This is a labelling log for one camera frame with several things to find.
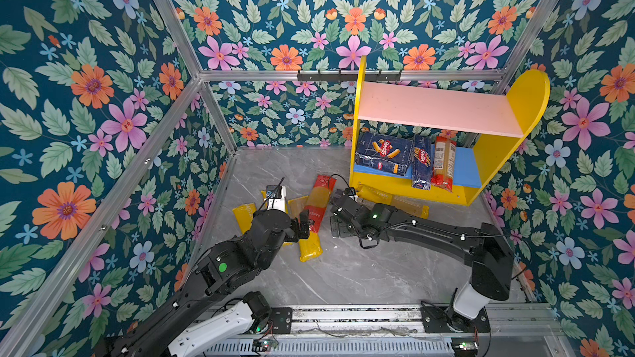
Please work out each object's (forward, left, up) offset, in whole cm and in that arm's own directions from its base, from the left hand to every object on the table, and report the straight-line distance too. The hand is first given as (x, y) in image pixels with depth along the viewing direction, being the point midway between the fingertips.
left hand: (299, 208), depth 65 cm
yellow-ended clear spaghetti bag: (+1, -1, -27) cm, 27 cm away
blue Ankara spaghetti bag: (-2, -11, -10) cm, 15 cm away
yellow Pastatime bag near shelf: (+15, -39, -28) cm, 51 cm away
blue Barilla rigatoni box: (+27, -30, -10) cm, 41 cm away
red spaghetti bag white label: (+25, -53, -13) cm, 60 cm away
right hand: (+4, -12, -18) cm, 22 cm away
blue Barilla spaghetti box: (+24, -44, -12) cm, 51 cm away
